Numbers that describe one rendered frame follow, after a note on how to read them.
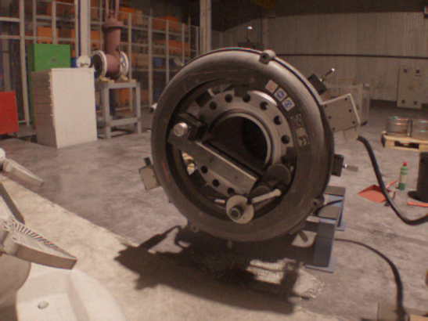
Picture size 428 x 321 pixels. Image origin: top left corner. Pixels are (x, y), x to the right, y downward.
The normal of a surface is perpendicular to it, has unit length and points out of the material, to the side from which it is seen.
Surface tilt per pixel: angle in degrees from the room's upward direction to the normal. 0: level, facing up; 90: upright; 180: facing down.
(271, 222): 90
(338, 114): 90
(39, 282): 73
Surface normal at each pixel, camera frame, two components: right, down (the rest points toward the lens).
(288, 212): -0.47, 0.21
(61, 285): 0.29, -0.07
